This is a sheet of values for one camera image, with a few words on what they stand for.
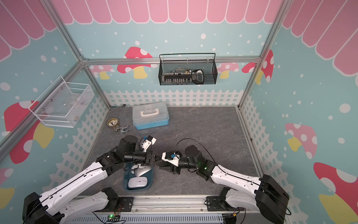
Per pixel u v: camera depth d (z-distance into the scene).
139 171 0.85
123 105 1.24
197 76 0.91
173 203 0.76
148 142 0.69
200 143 1.00
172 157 0.59
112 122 1.09
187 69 0.93
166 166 0.67
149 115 0.99
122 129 1.05
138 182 0.79
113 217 0.73
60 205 0.42
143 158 0.63
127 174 0.83
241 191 0.47
